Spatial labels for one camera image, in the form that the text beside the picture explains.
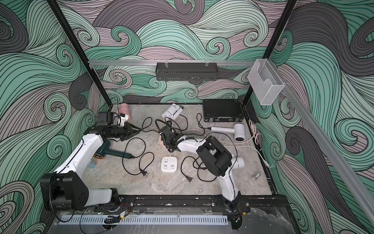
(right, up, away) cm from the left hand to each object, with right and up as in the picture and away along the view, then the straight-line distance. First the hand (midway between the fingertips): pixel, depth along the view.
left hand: (139, 129), depth 80 cm
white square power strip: (+16, -21, +5) cm, 27 cm away
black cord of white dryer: (+31, -6, +21) cm, 38 cm away
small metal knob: (+65, -27, +1) cm, 71 cm away
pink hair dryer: (-23, +13, +35) cm, 44 cm away
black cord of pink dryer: (-2, -1, +27) cm, 27 cm away
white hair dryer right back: (+62, -2, +18) cm, 65 cm away
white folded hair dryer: (+16, +10, +30) cm, 36 cm away
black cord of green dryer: (0, -25, +4) cm, 26 cm away
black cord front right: (+28, -29, +1) cm, 40 cm away
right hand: (+13, -8, +16) cm, 22 cm away
